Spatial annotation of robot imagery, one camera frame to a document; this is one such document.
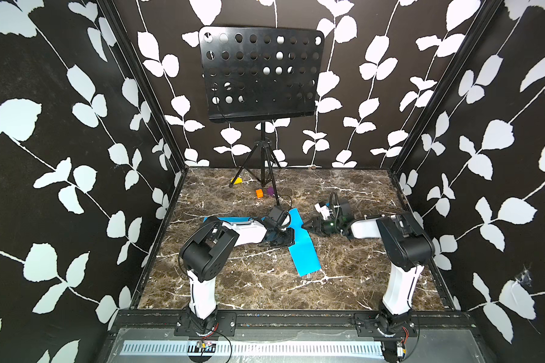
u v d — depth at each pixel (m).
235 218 1.01
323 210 0.93
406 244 0.53
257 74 0.71
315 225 0.88
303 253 0.91
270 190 1.06
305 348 0.70
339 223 0.82
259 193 1.08
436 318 0.78
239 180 1.14
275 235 0.77
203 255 0.50
